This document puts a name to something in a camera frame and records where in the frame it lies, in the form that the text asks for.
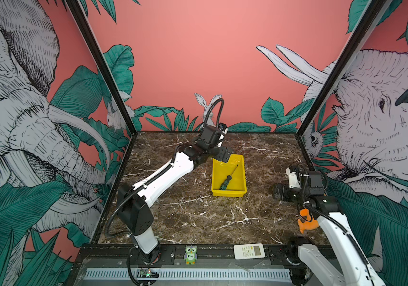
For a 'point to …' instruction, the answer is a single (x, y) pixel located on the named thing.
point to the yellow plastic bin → (220, 170)
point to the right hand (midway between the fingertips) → (278, 185)
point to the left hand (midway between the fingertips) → (222, 144)
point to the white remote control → (252, 251)
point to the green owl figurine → (191, 255)
